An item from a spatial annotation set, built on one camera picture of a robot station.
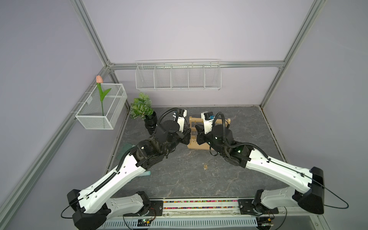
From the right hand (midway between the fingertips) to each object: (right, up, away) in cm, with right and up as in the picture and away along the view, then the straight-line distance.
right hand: (196, 125), depth 68 cm
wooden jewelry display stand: (-2, -8, -4) cm, 9 cm away
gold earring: (+7, -27, +20) cm, 34 cm away
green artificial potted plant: (-32, +10, +16) cm, 37 cm away
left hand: (-3, 0, -4) cm, 5 cm away
